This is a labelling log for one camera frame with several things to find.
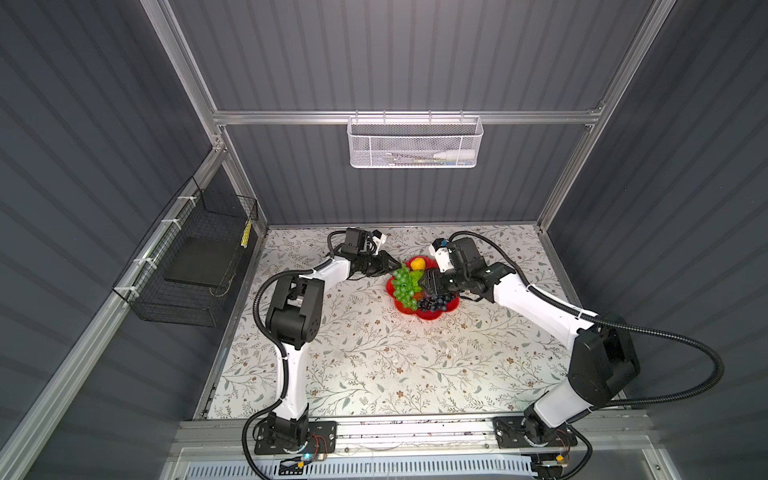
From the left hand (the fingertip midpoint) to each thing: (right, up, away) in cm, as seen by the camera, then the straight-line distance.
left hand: (400, 265), depth 97 cm
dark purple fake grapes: (+11, -11, -6) cm, 17 cm away
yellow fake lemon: (+6, 0, +4) cm, 7 cm away
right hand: (+8, -4, -11) cm, 15 cm away
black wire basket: (-54, 0, -25) cm, 59 cm away
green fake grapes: (+2, -7, -2) cm, 7 cm away
